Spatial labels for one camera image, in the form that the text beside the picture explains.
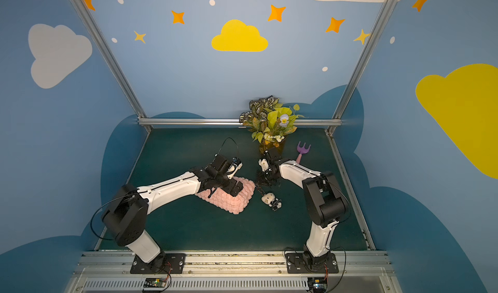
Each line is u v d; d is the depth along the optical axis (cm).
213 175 68
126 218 45
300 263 74
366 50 86
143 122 115
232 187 78
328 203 50
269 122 96
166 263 71
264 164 91
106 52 85
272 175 74
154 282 72
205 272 74
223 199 83
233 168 72
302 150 111
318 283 72
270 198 88
